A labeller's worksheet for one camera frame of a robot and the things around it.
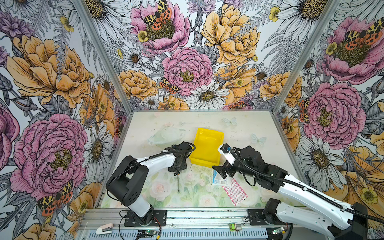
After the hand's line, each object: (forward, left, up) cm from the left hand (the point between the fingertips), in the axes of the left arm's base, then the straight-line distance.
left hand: (177, 170), depth 90 cm
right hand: (-4, -22, +18) cm, 29 cm away
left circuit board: (-29, +14, -2) cm, 33 cm away
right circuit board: (-30, -48, -1) cm, 56 cm away
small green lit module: (-28, -27, +2) cm, 39 cm away
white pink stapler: (-28, +31, +1) cm, 42 cm away
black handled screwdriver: (-8, -1, -1) cm, 8 cm away
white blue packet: (-6, -24, -1) cm, 24 cm away
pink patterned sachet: (-12, -32, -1) cm, 34 cm away
